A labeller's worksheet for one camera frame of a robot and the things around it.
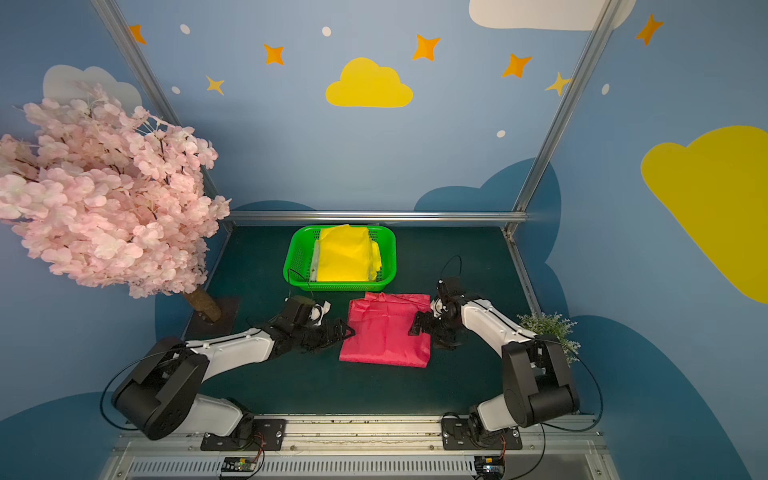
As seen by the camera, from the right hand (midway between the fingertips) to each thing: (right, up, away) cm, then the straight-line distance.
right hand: (425, 334), depth 88 cm
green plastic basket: (-43, +21, +16) cm, 51 cm away
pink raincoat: (-13, +2, +3) cm, 14 cm away
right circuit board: (+14, -29, -15) cm, 36 cm away
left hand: (-23, 0, 0) cm, 23 cm away
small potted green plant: (+33, +6, -11) cm, 35 cm away
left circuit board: (-48, -27, -16) cm, 58 cm away
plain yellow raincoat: (-26, +24, +17) cm, 40 cm away
